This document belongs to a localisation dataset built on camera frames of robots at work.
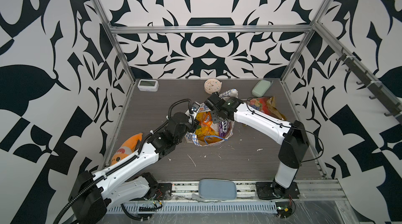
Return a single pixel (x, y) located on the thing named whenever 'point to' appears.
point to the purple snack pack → (225, 129)
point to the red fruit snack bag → (266, 104)
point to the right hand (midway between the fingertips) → (218, 115)
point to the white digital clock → (148, 85)
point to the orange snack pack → (205, 119)
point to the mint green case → (261, 87)
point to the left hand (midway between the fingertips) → (195, 109)
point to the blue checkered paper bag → (191, 137)
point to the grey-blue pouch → (216, 189)
